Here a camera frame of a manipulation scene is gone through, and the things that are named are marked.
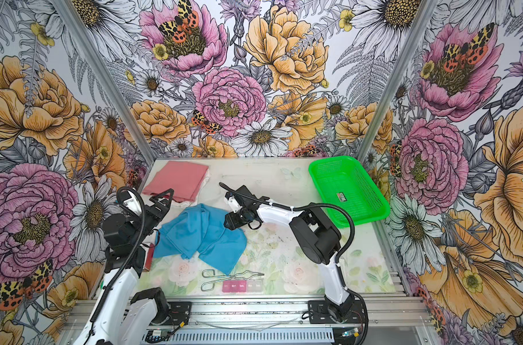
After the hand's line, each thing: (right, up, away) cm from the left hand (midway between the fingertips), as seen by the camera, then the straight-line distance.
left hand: (173, 200), depth 76 cm
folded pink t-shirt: (-9, +7, +35) cm, 37 cm away
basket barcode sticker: (+68, -1, +29) cm, 74 cm away
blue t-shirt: (+5, -14, +15) cm, 21 cm away
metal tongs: (+10, -29, +7) cm, 32 cm away
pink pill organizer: (+24, -32, +3) cm, 40 cm away
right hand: (+18, -13, +15) cm, 27 cm away
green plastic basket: (+70, +7, +35) cm, 78 cm away
